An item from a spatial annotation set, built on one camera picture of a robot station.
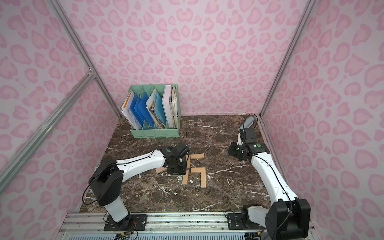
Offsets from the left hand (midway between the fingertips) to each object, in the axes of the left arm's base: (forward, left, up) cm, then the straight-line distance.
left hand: (184, 170), depth 85 cm
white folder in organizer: (+35, +11, +20) cm, 42 cm away
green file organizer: (+33, +20, +15) cm, 42 cm away
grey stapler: (+37, -44, -1) cm, 58 cm away
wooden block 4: (+3, -8, -6) cm, 11 cm away
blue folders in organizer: (+36, +30, +16) cm, 49 cm away
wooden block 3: (+12, -7, -6) cm, 15 cm away
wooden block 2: (-2, 0, -4) cm, 5 cm away
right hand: (+8, -25, +10) cm, 28 cm away
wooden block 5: (-4, -10, -4) cm, 12 cm away
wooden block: (+2, +15, -3) cm, 15 cm away
